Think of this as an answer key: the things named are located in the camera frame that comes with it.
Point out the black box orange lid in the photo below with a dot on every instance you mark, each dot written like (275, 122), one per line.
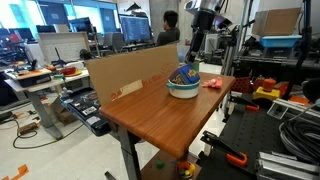
(33, 79)

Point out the white bowl teal rim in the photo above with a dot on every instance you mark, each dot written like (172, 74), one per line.
(183, 91)

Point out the black perforated mounting board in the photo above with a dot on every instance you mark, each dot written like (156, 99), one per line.
(253, 133)

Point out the brown cardboard panel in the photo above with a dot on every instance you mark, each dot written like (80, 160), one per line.
(126, 75)

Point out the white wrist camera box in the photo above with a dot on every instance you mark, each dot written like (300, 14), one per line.
(224, 22)

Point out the large computer monitor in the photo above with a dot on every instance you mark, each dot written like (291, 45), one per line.
(136, 28)

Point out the white grid board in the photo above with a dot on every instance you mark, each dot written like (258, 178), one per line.
(63, 46)

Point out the green cylindrical cup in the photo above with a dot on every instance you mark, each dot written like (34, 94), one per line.
(199, 64)

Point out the wooden lower shelf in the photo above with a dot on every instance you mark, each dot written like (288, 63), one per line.
(166, 173)

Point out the grey tripod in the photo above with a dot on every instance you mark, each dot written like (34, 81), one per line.
(233, 50)

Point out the orange floor tape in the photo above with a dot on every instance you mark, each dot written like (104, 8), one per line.
(20, 171)

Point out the yellow emergency stop button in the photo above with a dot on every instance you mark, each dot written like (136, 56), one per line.
(266, 91)

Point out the colourful soft picture cube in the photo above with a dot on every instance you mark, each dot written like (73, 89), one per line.
(185, 75)

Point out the multicoloured round toy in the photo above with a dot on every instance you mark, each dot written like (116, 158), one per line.
(185, 170)

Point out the white desk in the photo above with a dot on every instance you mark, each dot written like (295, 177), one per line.
(36, 90)

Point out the seated person dark shirt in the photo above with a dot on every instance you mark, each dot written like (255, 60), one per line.
(168, 35)

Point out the blue plastic bin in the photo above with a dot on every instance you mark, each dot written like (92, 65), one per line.
(280, 41)

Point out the yellow plate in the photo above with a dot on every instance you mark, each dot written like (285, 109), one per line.
(77, 73)

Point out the small open cardboard box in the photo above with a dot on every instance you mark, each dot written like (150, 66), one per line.
(65, 115)

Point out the red bowl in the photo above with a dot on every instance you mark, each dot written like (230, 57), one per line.
(68, 70)

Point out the black rounded blurry object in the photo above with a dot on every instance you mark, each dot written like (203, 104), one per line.
(312, 90)

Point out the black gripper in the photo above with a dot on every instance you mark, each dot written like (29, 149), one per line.
(202, 20)

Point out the grey office chair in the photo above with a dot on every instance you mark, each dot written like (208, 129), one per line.
(115, 41)

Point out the green ball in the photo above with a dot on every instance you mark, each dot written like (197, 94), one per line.
(160, 164)

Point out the small computer monitor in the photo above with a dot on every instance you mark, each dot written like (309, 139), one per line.
(80, 25)

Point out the large cardboard box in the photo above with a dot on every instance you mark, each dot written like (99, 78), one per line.
(276, 21)

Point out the black vertical pole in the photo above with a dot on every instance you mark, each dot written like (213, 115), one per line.
(301, 50)

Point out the silver aluminium extrusion frame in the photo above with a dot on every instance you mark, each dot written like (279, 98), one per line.
(293, 110)
(286, 166)

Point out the small brown floor device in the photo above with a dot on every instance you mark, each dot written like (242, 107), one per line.
(28, 128)

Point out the pink plush toy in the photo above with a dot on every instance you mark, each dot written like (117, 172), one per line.
(213, 83)

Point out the black equipment case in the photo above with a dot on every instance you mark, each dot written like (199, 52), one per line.
(86, 111)

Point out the black metal table leg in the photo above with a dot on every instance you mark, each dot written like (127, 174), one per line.
(128, 153)

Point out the orange plastic crate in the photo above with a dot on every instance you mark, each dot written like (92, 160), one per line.
(242, 86)

